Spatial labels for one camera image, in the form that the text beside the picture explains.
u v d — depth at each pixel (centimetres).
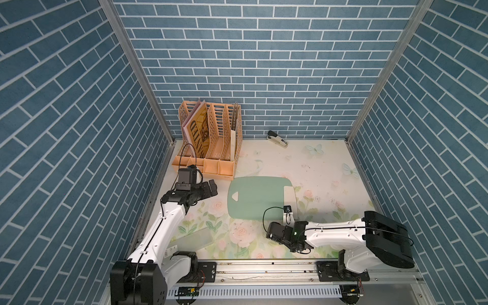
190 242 82
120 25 74
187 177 63
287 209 75
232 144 89
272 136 120
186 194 58
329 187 100
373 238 43
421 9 71
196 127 94
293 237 60
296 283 72
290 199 94
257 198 94
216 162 98
